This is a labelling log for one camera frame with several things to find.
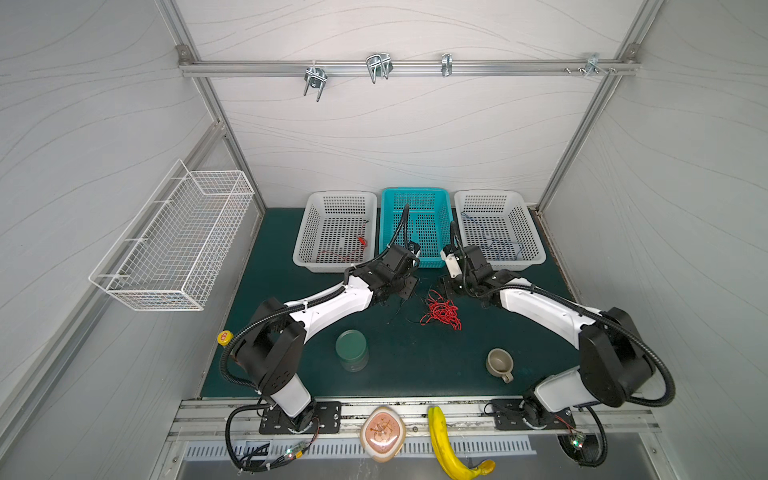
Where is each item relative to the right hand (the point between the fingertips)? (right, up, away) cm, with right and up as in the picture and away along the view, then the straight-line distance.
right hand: (447, 275), depth 89 cm
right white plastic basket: (+27, +16, +26) cm, 41 cm away
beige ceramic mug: (+13, -24, -7) cm, 28 cm away
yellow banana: (-5, -36, -25) cm, 44 cm away
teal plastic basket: (-1, +16, +27) cm, 31 cm away
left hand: (-11, +1, -2) cm, 11 cm away
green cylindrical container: (-27, -17, -14) cm, 35 cm away
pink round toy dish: (-19, -35, -20) cm, 44 cm away
